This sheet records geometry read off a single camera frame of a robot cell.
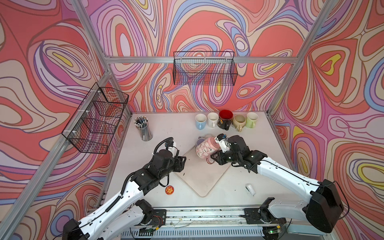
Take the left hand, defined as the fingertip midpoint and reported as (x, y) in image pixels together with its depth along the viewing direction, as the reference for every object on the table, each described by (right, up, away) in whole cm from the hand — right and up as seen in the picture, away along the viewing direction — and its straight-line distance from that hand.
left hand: (185, 157), depth 75 cm
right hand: (+15, -2, +4) cm, 16 cm away
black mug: (+26, +21, +27) cm, 43 cm away
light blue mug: (+9, +20, +27) cm, 34 cm away
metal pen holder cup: (-28, +17, +15) cm, 36 cm away
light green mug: (+47, +22, +31) cm, 60 cm away
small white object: (+36, -18, +5) cm, 40 cm away
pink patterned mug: (+12, +5, 0) cm, 13 cm away
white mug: (+19, +22, +31) cm, 42 cm away
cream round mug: (+37, +19, +29) cm, 51 cm away
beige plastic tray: (+9, -14, +11) cm, 20 cm away
